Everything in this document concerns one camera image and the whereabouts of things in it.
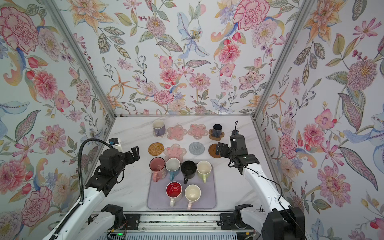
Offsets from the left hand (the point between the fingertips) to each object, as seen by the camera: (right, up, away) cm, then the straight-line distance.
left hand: (133, 148), depth 80 cm
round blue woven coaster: (+34, -2, +22) cm, 41 cm away
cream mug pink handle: (+31, -24, +2) cm, 40 cm away
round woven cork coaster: (+7, -3, +21) cm, 22 cm away
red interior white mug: (+21, -23, +2) cm, 31 cm away
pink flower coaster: (+20, +8, +31) cm, 38 cm away
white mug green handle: (+38, -13, +9) cm, 42 cm away
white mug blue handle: (+20, -10, +7) cm, 23 cm away
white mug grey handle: (+8, +12, +25) cm, 29 cm away
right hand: (+49, +1, +4) cm, 49 cm away
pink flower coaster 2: (+35, +9, +31) cm, 48 cm away
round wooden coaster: (+45, -4, +21) cm, 49 cm away
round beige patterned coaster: (+3, +7, +30) cm, 31 cm away
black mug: (+29, -12, +5) cm, 32 cm away
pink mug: (+11, -12, +10) cm, 19 cm away
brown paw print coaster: (+45, +5, +27) cm, 53 cm away
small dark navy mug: (+49, +11, +24) cm, 55 cm away
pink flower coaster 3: (+20, -5, +22) cm, 30 cm away
